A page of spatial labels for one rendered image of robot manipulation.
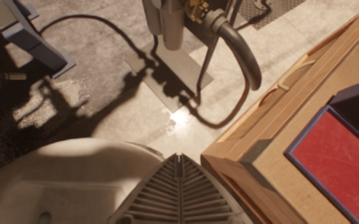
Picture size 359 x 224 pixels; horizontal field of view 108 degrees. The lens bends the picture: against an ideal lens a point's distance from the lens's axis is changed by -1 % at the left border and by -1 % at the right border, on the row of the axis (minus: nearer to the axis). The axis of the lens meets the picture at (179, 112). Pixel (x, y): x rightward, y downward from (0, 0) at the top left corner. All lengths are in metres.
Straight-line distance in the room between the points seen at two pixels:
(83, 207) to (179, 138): 0.43
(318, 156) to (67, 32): 1.22
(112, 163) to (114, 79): 0.56
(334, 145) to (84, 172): 0.46
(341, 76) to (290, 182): 0.22
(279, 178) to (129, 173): 0.27
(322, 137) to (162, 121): 0.57
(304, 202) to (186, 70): 0.69
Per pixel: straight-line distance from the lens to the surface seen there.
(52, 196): 0.50
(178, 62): 0.81
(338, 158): 0.31
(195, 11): 0.39
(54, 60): 0.98
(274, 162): 0.25
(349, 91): 0.32
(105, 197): 0.43
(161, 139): 0.68
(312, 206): 0.29
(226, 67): 0.86
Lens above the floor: 0.67
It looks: 75 degrees down
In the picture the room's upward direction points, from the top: 5 degrees clockwise
